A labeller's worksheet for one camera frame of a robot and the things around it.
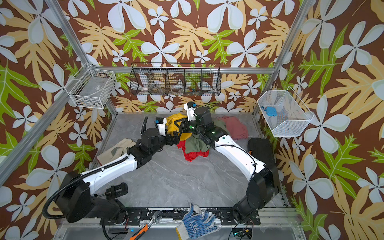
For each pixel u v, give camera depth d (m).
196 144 0.91
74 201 0.42
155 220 0.73
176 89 0.99
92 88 0.86
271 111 0.86
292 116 0.78
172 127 0.73
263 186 0.42
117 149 0.99
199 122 0.59
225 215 0.74
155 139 0.61
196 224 0.72
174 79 0.98
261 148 0.95
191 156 0.92
